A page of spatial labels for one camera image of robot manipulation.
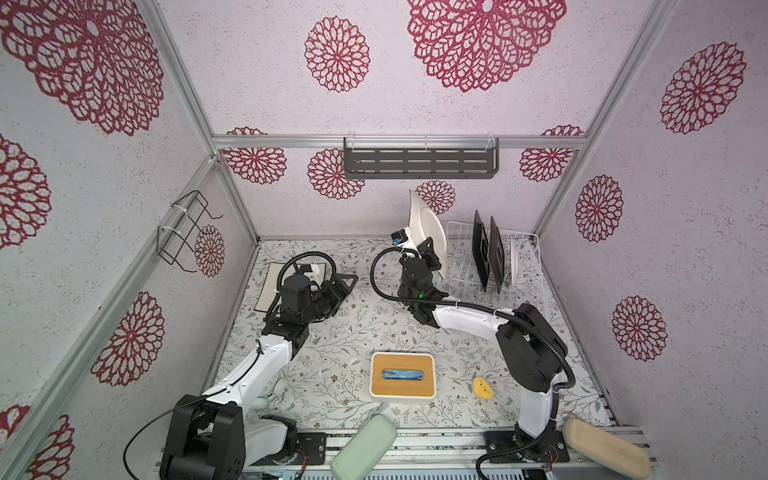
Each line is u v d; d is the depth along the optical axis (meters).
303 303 0.65
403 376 0.84
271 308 0.64
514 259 0.97
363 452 0.71
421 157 0.93
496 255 0.92
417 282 0.66
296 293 0.61
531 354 0.50
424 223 0.82
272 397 0.80
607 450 0.71
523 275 1.09
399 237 0.73
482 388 0.81
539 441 0.61
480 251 0.92
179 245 0.75
